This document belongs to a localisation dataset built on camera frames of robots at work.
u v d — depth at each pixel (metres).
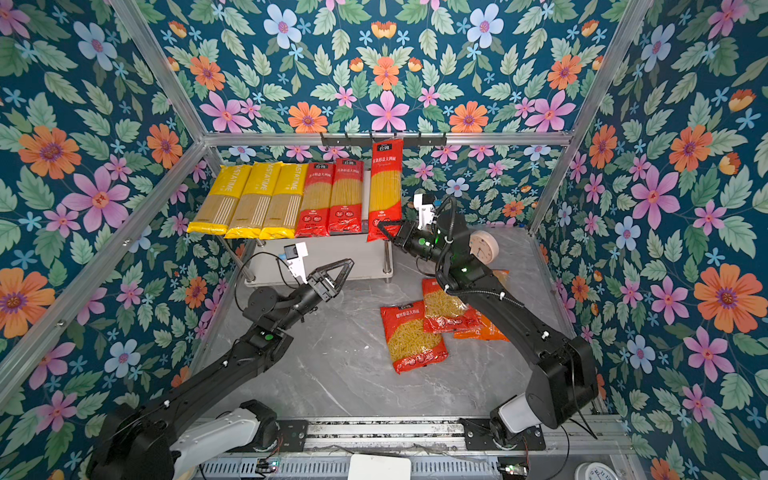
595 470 0.66
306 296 0.62
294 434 0.74
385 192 0.71
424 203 0.66
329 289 0.60
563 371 0.41
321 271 0.71
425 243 0.62
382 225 0.68
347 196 0.77
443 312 0.90
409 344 0.86
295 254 0.62
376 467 0.65
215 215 0.73
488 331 0.88
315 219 0.72
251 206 0.76
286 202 0.77
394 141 0.77
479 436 0.73
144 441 0.39
